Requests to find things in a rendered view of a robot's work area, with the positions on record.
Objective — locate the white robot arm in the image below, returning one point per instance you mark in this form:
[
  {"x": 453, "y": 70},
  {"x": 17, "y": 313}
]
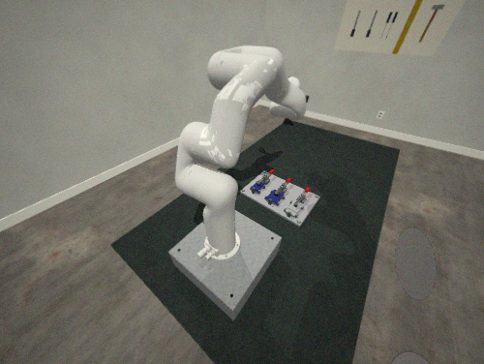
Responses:
[{"x": 219, "y": 142}]

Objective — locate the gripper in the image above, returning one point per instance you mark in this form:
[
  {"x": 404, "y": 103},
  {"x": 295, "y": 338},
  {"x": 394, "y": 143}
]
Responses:
[{"x": 288, "y": 121}]

